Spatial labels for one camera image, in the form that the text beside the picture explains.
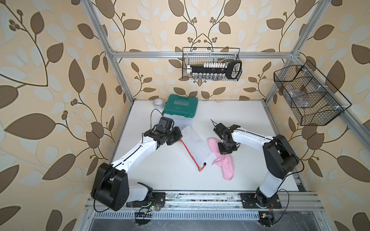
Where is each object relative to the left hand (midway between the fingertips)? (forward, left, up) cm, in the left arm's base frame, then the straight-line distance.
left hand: (181, 132), depth 83 cm
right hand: (-5, -28, -14) cm, 31 cm away
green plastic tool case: (+32, +3, -11) cm, 34 cm away
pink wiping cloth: (-12, -26, -12) cm, 31 cm away
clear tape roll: (+38, +22, -15) cm, 46 cm away
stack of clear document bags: (+19, +1, -17) cm, 26 cm away
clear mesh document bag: (-3, -10, -14) cm, 17 cm away
